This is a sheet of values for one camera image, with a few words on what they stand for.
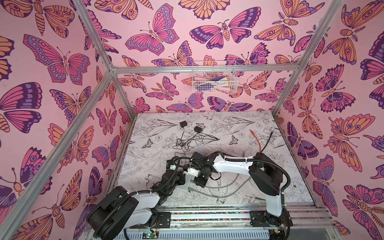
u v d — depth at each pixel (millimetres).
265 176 493
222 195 815
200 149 980
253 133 1086
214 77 958
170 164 778
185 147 1003
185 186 815
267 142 1028
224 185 854
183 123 1128
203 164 684
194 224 730
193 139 1036
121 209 443
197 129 1092
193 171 788
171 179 684
